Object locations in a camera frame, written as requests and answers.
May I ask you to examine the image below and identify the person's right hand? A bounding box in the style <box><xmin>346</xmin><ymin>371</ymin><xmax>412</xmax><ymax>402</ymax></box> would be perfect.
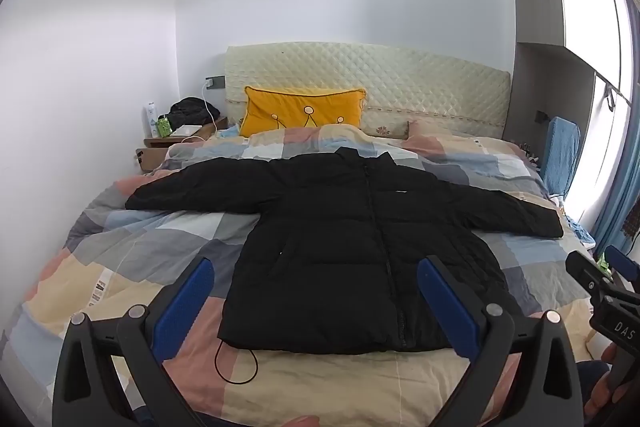
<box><xmin>584</xmin><ymin>346</ymin><xmax>616</xmax><ymax>419</ymax></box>

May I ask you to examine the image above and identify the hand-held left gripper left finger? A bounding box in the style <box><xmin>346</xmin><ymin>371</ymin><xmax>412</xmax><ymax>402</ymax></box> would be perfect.
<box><xmin>52</xmin><ymin>256</ymin><xmax>216</xmax><ymax>427</ymax></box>

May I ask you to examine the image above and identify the grey wardrobe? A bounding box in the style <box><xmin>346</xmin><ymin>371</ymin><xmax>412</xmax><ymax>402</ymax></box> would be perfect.
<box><xmin>502</xmin><ymin>0</ymin><xmax>640</xmax><ymax>158</ymax></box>

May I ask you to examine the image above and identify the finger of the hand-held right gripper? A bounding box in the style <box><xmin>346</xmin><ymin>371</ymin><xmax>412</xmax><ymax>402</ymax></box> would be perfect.
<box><xmin>565</xmin><ymin>252</ymin><xmax>616</xmax><ymax>303</ymax></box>
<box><xmin>605</xmin><ymin>246</ymin><xmax>640</xmax><ymax>290</ymax></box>

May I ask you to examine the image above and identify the blue cloth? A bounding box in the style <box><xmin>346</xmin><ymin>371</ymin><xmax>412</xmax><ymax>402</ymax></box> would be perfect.
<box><xmin>567</xmin><ymin>217</ymin><xmax>596</xmax><ymax>249</ymax></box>

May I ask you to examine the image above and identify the wooden nightstand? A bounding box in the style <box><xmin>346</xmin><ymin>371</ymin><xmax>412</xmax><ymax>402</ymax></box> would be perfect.
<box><xmin>135</xmin><ymin>116</ymin><xmax>230</xmax><ymax>172</ymax></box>

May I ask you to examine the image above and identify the checkered pastel quilt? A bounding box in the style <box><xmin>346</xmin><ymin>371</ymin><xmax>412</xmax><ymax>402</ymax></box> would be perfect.
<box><xmin>0</xmin><ymin>123</ymin><xmax>601</xmax><ymax>427</ymax></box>

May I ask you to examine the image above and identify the white charger cable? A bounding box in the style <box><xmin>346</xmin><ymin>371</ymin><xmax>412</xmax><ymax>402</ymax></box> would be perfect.
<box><xmin>201</xmin><ymin>79</ymin><xmax>219</xmax><ymax>134</ymax></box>

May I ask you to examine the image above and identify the cream quilted headboard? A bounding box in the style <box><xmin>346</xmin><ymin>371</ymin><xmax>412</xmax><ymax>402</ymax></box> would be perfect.
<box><xmin>223</xmin><ymin>43</ymin><xmax>512</xmax><ymax>142</ymax></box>

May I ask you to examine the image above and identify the black bag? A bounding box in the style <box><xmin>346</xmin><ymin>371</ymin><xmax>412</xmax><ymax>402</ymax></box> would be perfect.
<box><xmin>169</xmin><ymin>97</ymin><xmax>222</xmax><ymax>128</ymax></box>

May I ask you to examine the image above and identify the white bottle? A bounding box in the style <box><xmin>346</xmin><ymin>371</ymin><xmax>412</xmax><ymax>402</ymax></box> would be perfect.
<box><xmin>145</xmin><ymin>103</ymin><xmax>161</xmax><ymax>138</ymax></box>

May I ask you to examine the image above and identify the pink pillow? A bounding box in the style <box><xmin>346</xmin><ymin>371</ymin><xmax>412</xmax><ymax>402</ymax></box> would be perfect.
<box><xmin>406</xmin><ymin>119</ymin><xmax>481</xmax><ymax>142</ymax></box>

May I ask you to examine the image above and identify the yellow crown-print pillow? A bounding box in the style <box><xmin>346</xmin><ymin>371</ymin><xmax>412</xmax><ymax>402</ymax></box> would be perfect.
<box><xmin>239</xmin><ymin>86</ymin><xmax>368</xmax><ymax>138</ymax></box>

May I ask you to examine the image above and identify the blue towel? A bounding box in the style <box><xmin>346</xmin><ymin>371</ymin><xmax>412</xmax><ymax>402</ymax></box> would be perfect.
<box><xmin>542</xmin><ymin>117</ymin><xmax>582</xmax><ymax>198</ymax></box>

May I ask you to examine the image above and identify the blue curtain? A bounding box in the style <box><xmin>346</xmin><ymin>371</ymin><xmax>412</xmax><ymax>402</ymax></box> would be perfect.
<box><xmin>592</xmin><ymin>117</ymin><xmax>640</xmax><ymax>258</ymax></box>

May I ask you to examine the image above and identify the black puffer jacket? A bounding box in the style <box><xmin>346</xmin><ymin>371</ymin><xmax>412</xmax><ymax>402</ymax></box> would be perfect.
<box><xmin>125</xmin><ymin>147</ymin><xmax>565</xmax><ymax>385</ymax></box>

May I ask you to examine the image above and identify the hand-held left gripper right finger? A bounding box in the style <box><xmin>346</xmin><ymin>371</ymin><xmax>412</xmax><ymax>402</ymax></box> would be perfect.
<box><xmin>416</xmin><ymin>255</ymin><xmax>585</xmax><ymax>427</ymax></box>

